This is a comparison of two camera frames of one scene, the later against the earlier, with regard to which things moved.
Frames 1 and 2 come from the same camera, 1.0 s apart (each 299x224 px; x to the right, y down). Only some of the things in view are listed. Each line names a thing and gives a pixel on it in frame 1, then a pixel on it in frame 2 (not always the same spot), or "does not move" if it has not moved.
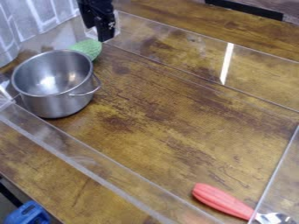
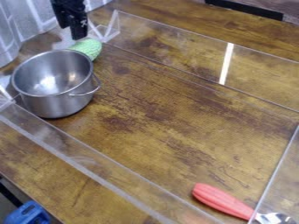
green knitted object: (92, 47) does not move
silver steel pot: (54, 83) does not move
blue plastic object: (29, 213) does not move
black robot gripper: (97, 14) to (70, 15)
